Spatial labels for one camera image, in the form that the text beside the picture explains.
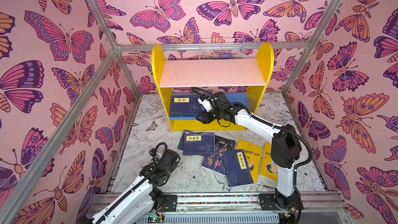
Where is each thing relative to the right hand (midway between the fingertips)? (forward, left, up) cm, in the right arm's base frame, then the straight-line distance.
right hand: (200, 113), depth 87 cm
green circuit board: (-47, +21, -20) cm, 55 cm away
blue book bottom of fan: (-11, +12, -17) cm, 23 cm away
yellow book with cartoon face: (-25, -37, -16) cm, 47 cm away
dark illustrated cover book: (-21, -8, -14) cm, 27 cm away
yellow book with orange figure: (-16, -30, -17) cm, 38 cm away
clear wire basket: (+33, -13, +17) cm, 39 cm away
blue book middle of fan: (-10, +1, -15) cm, 19 cm away
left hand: (-22, +14, -14) cm, 29 cm away
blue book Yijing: (+7, +9, -2) cm, 11 cm away
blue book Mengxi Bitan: (-25, -20, -16) cm, 36 cm away
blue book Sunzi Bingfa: (-1, +10, -4) cm, 10 cm away
